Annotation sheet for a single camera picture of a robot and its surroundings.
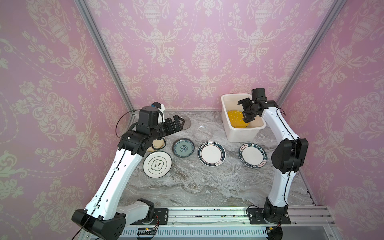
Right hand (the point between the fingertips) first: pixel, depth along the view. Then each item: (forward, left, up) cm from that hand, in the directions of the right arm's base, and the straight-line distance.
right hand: (239, 107), depth 93 cm
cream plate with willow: (-10, +55, -21) cm, 60 cm away
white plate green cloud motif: (-25, +53, -21) cm, 62 cm away
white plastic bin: (+14, +2, -8) cm, 17 cm away
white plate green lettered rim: (-23, -7, -20) cm, 31 cm away
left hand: (-23, +36, +13) cm, 44 cm away
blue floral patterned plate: (-14, +37, -21) cm, 45 cm away
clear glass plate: (-1, +22, -23) cm, 32 cm away
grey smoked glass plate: (+9, +34, -22) cm, 41 cm away
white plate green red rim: (-19, +18, -23) cm, 35 cm away
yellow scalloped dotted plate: (+9, -3, -20) cm, 22 cm away
